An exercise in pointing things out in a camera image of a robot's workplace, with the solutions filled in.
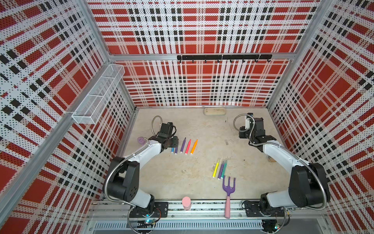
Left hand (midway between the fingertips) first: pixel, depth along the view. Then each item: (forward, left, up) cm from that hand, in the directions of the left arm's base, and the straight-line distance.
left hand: (175, 139), depth 92 cm
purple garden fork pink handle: (-28, -32, -8) cm, 43 cm away
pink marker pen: (-1, -8, -9) cm, 12 cm away
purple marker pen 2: (0, -4, -8) cm, 9 cm away
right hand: (+5, -44, +5) cm, 44 cm away
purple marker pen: (-4, 0, -8) cm, 9 cm away
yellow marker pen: (-15, -26, -8) cm, 31 cm away
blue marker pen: (-3, +2, -8) cm, 9 cm away
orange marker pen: (-1, -12, -8) cm, 15 cm away
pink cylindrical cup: (-36, -9, +2) cm, 37 cm away
